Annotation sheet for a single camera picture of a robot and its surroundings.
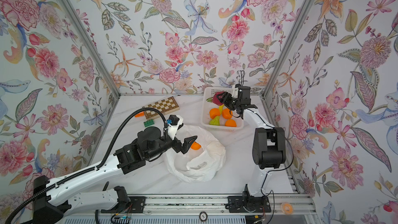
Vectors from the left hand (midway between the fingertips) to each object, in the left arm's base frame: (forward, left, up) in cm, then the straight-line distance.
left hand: (191, 133), depth 65 cm
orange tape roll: (-24, -45, -30) cm, 59 cm away
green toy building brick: (+26, +30, -29) cm, 49 cm away
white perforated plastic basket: (+34, -9, -22) cm, 41 cm away
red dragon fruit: (+32, -13, -12) cm, 37 cm away
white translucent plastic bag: (-5, -2, -23) cm, 24 cm away
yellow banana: (+35, -20, -26) cm, 48 cm away
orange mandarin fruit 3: (+23, -24, -26) cm, 42 cm away
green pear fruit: (+23, -15, -23) cm, 36 cm away
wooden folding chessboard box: (+39, +20, -27) cm, 52 cm away
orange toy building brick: (+33, +37, -28) cm, 57 cm away
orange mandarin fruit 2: (+30, -23, -25) cm, 46 cm away
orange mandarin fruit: (+29, -13, -23) cm, 39 cm away
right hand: (+31, -16, -10) cm, 36 cm away
